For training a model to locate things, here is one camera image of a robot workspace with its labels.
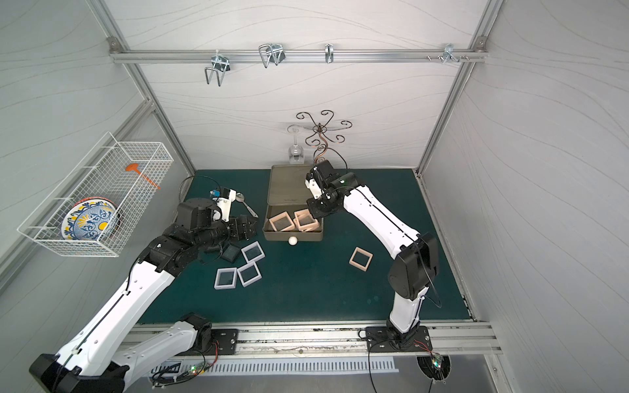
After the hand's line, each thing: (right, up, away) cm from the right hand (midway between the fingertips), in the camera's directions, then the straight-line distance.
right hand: (315, 209), depth 82 cm
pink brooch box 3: (+17, -20, +9) cm, 27 cm away
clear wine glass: (-8, +22, +13) cm, 27 cm away
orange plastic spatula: (-59, +14, -4) cm, 61 cm away
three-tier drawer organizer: (-10, +6, +1) cm, 12 cm away
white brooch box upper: (-26, -16, +11) cm, 32 cm away
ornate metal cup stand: (+2, +28, +13) cm, 31 cm away
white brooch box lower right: (-24, -24, +5) cm, 34 cm away
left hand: (-19, -3, -10) cm, 22 cm away
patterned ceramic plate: (-58, -1, -20) cm, 61 cm away
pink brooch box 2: (-4, -4, -2) cm, 6 cm away
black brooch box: (-33, -18, +11) cm, 39 cm away
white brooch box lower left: (-33, -25, +4) cm, 41 cm away
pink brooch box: (-12, -5, +2) cm, 13 cm away
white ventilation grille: (-22, -46, -12) cm, 52 cm away
